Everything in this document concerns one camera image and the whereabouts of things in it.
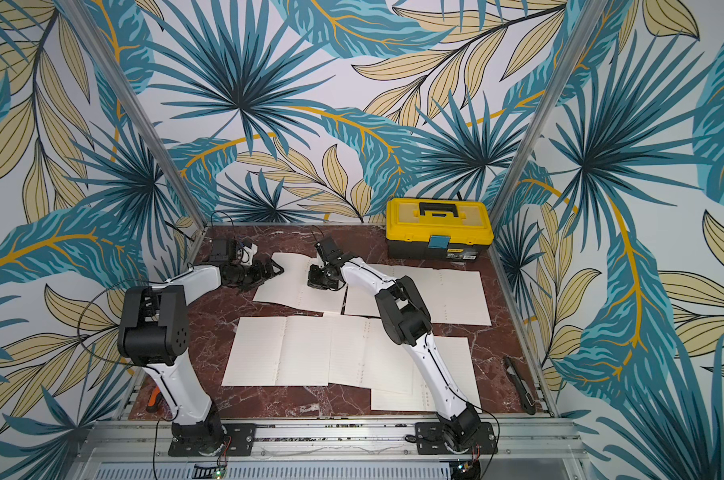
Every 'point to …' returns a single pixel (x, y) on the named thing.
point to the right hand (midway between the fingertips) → (310, 282)
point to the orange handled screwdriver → (153, 399)
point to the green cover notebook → (280, 351)
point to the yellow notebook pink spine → (290, 287)
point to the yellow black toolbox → (438, 228)
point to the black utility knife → (527, 399)
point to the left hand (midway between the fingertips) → (273, 275)
